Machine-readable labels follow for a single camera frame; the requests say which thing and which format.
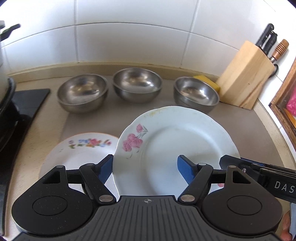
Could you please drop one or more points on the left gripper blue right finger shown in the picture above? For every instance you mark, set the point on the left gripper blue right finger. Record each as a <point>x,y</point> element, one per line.
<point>190,170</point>

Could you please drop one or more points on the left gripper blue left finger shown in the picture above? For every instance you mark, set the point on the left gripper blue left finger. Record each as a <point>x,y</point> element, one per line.
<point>97,174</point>

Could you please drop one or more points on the white plate colourful flowers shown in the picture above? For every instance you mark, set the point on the white plate colourful flowers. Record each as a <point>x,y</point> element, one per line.
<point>78,150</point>

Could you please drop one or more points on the large white plate pink flowers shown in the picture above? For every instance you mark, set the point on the large white plate pink flowers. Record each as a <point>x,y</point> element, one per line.
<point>145,159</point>

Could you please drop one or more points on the steel bowl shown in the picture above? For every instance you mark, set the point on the steel bowl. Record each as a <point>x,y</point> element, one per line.
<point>137,85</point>
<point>193,93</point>
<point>83,93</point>

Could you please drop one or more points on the person right hand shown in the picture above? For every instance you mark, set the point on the person right hand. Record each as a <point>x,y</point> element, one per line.
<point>285,234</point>

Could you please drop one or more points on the yellow green sponge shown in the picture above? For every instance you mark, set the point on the yellow green sponge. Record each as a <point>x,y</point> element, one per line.
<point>208,81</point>

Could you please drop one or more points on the black gas stove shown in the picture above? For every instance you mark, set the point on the black gas stove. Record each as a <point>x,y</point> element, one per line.
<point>17,113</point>

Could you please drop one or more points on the wooden knife block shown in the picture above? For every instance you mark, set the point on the wooden knife block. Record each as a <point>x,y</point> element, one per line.
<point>243,79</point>

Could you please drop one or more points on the aluminium pressure cooker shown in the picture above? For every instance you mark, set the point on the aluminium pressure cooker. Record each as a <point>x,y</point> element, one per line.
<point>7,84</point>

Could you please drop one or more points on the wooden window frame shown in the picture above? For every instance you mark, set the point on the wooden window frame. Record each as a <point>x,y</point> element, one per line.
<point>279,105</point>

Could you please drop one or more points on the wooden ribbed handle knife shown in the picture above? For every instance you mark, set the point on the wooden ribbed handle knife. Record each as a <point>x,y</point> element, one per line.
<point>279,51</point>

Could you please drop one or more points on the dark handled knife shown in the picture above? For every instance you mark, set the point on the dark handled knife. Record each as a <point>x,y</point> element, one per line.
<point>270,43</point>

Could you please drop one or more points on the black handled knife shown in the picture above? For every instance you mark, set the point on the black handled knife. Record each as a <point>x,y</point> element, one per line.
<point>265,34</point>

